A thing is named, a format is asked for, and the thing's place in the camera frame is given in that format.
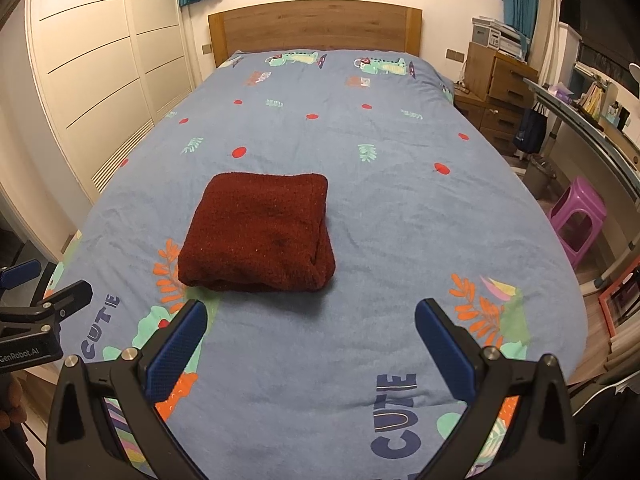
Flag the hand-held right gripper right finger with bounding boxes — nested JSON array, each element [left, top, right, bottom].
[[415, 298, 593, 480]]

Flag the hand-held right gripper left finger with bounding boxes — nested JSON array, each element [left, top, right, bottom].
[[46, 300, 208, 480]]

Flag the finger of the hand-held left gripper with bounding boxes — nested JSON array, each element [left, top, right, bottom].
[[0, 259, 42, 292], [30, 280, 94, 319]]

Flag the dark red knit sweater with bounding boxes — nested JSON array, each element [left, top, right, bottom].
[[177, 172, 336, 293]]

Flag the person's left hand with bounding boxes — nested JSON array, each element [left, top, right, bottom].
[[0, 377, 24, 432]]

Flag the dark cloth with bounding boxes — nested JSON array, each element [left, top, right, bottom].
[[570, 375, 640, 480]]

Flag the grey trash bin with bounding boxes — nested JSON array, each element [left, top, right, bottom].
[[525, 155, 556, 198]]

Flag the purple plastic stool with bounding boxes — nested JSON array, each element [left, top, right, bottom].
[[547, 176, 607, 271]]

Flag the blue printed bed sheet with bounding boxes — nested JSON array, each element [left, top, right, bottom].
[[42, 49, 588, 480]]

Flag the white wardrobe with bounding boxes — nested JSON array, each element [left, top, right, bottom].
[[25, 0, 193, 206]]

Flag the dark blue bag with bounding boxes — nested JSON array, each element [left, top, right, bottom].
[[517, 102, 549, 153]]

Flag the grey curved desk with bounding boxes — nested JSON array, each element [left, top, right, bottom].
[[522, 77, 640, 291]]

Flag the wooden drawer cabinet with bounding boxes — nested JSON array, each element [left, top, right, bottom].
[[452, 41, 540, 156]]

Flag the books on desk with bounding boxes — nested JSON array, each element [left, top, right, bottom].
[[580, 80, 618, 116]]

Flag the grey printer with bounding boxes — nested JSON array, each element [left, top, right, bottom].
[[471, 16, 528, 61]]

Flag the wooden headboard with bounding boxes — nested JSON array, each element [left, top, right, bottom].
[[208, 0, 423, 68]]

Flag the red picture frame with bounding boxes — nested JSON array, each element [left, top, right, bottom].
[[597, 275, 640, 342]]

